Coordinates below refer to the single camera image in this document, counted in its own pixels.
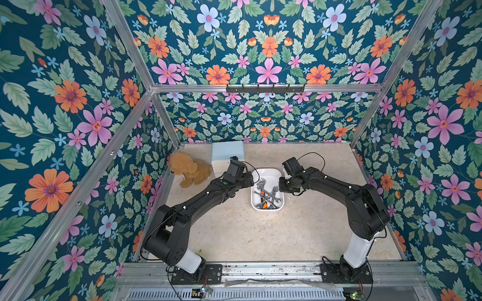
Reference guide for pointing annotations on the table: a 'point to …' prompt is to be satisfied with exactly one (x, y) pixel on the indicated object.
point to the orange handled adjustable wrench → (260, 185)
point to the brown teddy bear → (182, 163)
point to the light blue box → (221, 153)
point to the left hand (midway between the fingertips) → (249, 176)
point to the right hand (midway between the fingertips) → (280, 186)
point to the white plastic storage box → (265, 194)
